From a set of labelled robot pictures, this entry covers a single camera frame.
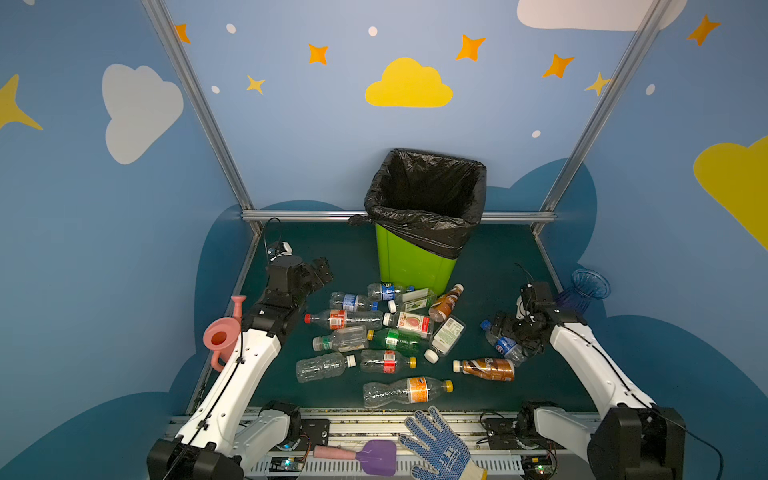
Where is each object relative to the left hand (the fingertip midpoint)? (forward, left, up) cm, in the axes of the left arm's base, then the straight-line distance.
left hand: (318, 266), depth 78 cm
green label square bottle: (+3, -28, -21) cm, 36 cm away
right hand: (-9, -54, -16) cm, 58 cm away
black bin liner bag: (+32, -32, -3) cm, 45 cm away
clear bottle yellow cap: (-18, -18, -20) cm, 32 cm away
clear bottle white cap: (-20, -2, -19) cm, 27 cm away
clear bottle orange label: (-25, -26, -19) cm, 41 cm away
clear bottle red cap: (-6, -4, -19) cm, 20 cm away
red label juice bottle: (-5, -26, -21) cm, 33 cm away
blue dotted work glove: (-39, -34, -24) cm, 58 cm away
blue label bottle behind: (+5, -18, -19) cm, 27 cm away
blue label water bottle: (+1, -7, -19) cm, 21 cm away
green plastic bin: (+9, -23, -9) cm, 26 cm away
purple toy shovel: (-40, -17, -23) cm, 49 cm away
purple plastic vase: (0, -75, -7) cm, 76 cm away
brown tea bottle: (-20, -50, -19) cm, 57 cm away
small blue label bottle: (-12, -53, -21) cm, 59 cm away
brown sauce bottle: (0, -37, -20) cm, 42 cm away
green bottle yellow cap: (-11, -23, -20) cm, 32 cm away
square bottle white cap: (-10, -37, -22) cm, 44 cm away
